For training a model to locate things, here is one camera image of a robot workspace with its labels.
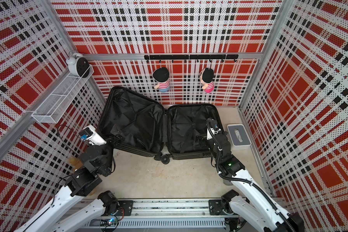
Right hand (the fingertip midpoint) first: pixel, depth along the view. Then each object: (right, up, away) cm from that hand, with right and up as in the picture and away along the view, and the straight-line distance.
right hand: (205, 128), depth 75 cm
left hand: (-44, +1, -9) cm, 45 cm away
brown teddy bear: (-73, -20, +5) cm, 75 cm away
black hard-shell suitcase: (-38, +1, +20) cm, 43 cm away
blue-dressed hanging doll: (-27, +33, +21) cm, 48 cm away
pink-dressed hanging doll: (+4, +34, +20) cm, 40 cm away
